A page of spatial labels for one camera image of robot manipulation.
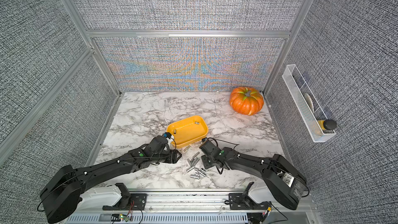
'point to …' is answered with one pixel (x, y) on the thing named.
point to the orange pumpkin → (246, 100)
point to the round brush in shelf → (309, 101)
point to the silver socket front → (195, 176)
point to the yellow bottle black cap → (328, 124)
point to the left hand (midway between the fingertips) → (180, 154)
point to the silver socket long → (192, 158)
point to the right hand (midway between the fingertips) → (206, 155)
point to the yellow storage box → (186, 130)
